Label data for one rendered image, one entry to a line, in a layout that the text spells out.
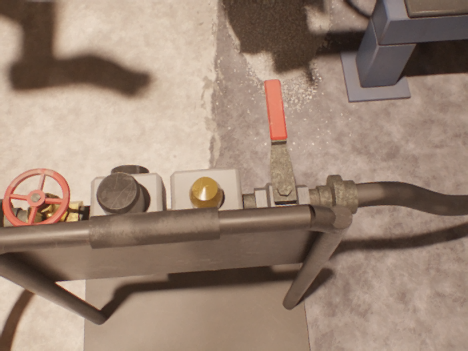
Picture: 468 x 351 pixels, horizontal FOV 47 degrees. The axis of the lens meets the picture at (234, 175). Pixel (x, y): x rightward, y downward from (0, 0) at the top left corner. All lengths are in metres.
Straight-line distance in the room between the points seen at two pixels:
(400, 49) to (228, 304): 0.61
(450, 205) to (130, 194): 0.43
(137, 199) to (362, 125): 0.73
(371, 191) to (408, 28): 0.51
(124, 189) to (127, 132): 0.61
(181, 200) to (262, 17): 0.78
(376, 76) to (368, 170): 0.21
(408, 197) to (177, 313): 0.54
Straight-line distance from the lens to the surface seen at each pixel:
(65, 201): 0.60
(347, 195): 0.65
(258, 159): 1.14
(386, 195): 0.66
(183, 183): 0.63
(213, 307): 1.05
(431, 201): 0.72
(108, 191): 0.59
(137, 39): 1.32
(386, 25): 1.07
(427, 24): 1.10
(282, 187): 0.61
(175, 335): 1.05
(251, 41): 1.29
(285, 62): 1.26
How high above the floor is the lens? 1.04
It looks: 68 degrees down
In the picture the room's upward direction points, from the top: straight up
